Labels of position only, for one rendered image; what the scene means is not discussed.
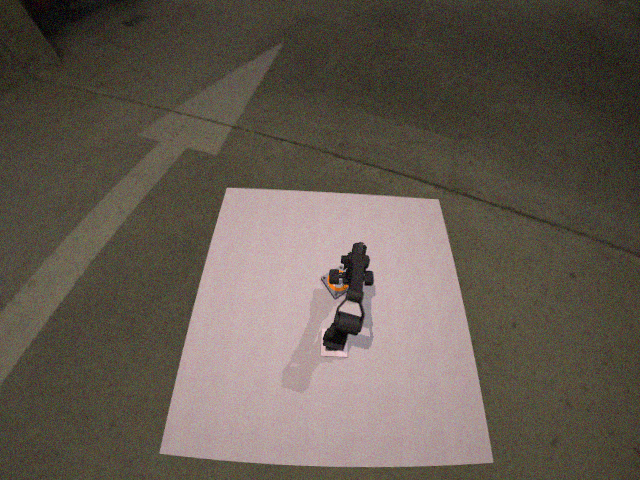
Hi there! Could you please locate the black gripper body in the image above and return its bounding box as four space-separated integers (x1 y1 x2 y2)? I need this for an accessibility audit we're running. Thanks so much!
329 269 374 286

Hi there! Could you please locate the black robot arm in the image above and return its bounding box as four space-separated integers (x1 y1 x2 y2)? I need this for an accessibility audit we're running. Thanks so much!
323 242 370 352

